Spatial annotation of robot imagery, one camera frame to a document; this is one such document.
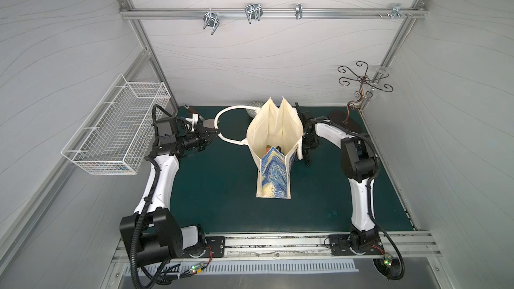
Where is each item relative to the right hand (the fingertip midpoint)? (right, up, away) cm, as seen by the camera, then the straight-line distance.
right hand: (305, 146), depth 103 cm
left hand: (-39, +8, -28) cm, 48 cm away
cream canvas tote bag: (-17, +5, -2) cm, 17 cm away
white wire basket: (-73, +7, -34) cm, 81 cm away
